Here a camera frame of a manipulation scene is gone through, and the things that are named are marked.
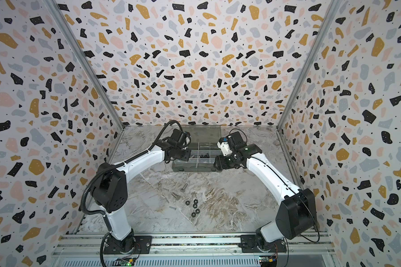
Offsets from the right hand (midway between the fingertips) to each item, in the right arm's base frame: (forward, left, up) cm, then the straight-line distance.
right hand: (216, 161), depth 81 cm
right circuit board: (-38, -23, -19) cm, 48 cm away
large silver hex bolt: (-11, +21, -17) cm, 29 cm away
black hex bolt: (+15, +6, -17) cm, 23 cm away
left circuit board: (-39, +38, -18) cm, 58 cm away
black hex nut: (-14, +15, -18) cm, 27 cm away
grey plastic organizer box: (+20, +8, -16) cm, 27 cm away
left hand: (+9, +15, -5) cm, 18 cm away
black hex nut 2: (-18, +9, -18) cm, 27 cm away
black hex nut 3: (-20, +11, -18) cm, 29 cm away
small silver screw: (-17, +22, -19) cm, 34 cm away
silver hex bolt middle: (-7, +18, -17) cm, 26 cm away
